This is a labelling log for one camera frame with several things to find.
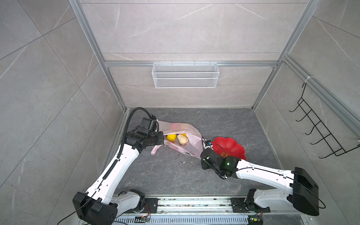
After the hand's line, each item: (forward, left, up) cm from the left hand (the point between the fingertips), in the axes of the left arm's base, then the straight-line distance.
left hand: (161, 134), depth 76 cm
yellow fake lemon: (+9, -5, -18) cm, 21 cm away
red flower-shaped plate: (+2, -44, -21) cm, 49 cm away
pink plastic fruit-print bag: (-2, -19, -12) cm, 23 cm away
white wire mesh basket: (+46, -16, +7) cm, 49 cm away
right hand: (-8, -24, -14) cm, 29 cm away
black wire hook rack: (-12, -78, +7) cm, 80 cm away
